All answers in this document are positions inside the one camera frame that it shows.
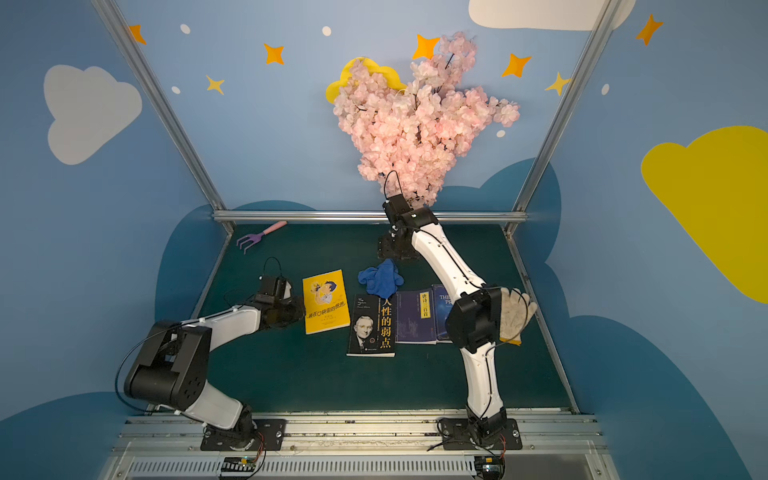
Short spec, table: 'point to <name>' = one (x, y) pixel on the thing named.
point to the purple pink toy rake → (252, 239)
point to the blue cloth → (382, 280)
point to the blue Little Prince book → (442, 306)
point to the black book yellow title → (373, 327)
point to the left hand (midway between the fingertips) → (307, 306)
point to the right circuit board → (490, 467)
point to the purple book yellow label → (415, 317)
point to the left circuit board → (239, 464)
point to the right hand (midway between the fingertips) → (397, 251)
